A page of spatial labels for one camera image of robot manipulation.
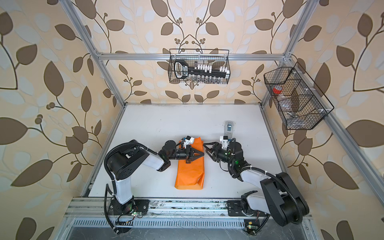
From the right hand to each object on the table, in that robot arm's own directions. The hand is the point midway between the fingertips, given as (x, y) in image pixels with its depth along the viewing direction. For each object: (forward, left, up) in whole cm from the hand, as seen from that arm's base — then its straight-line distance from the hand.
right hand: (203, 149), depth 81 cm
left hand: (-4, -1, +1) cm, 4 cm away
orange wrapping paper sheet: (-12, +7, -7) cm, 16 cm away
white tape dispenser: (+20, -19, -10) cm, 29 cm away
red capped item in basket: (+29, -45, +17) cm, 56 cm away
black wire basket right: (+12, -49, +21) cm, 54 cm away
